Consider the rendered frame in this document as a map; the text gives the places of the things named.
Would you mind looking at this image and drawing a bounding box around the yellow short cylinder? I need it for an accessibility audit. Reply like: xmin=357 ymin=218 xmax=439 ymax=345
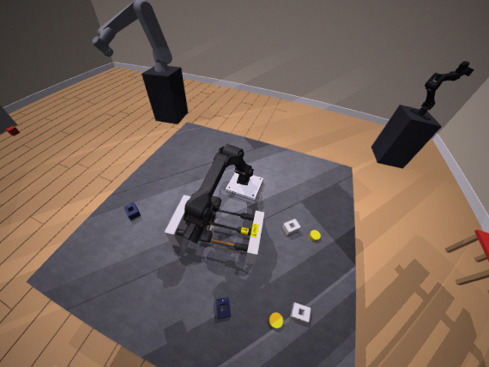
xmin=310 ymin=230 xmax=321 ymax=241
xmin=269 ymin=313 xmax=283 ymax=328

